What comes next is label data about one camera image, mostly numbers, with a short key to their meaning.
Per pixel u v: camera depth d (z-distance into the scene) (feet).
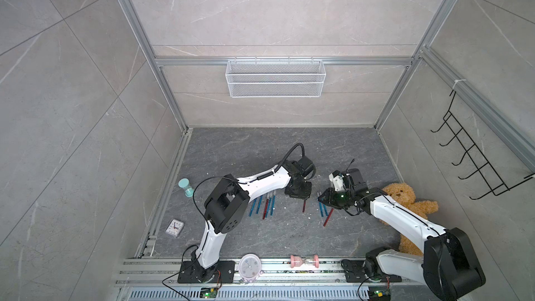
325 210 2.89
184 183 2.87
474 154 2.21
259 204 2.97
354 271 2.39
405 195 2.72
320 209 2.90
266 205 2.96
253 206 2.96
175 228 2.68
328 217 2.84
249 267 2.38
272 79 3.30
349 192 2.23
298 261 2.39
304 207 2.75
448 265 1.32
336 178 2.63
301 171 2.28
